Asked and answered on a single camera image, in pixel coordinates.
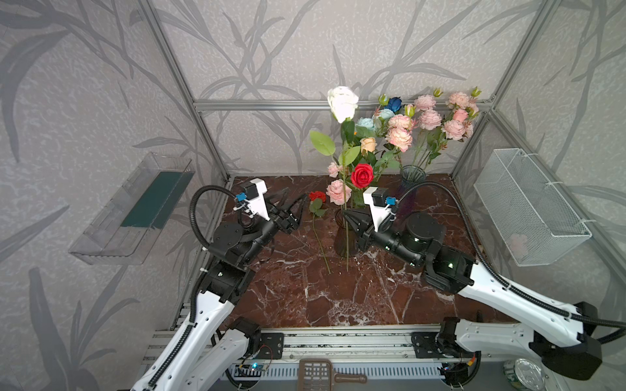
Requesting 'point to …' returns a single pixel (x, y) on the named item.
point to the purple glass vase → (411, 175)
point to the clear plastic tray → (128, 228)
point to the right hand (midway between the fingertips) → (345, 203)
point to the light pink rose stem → (339, 191)
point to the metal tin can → (525, 374)
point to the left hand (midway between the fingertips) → (302, 188)
